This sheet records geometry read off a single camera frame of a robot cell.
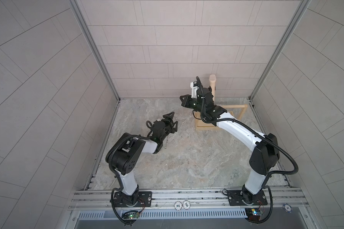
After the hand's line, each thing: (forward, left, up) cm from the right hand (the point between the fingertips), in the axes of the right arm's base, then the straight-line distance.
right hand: (178, 97), depth 79 cm
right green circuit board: (-52, -32, -31) cm, 69 cm away
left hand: (-1, 0, -14) cm, 14 cm away
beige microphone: (+19, -24, -3) cm, 31 cm away
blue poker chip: (-51, -49, -30) cm, 77 cm away
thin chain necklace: (-16, +10, -28) cm, 33 cm away
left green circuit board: (-50, +24, -26) cm, 61 cm away
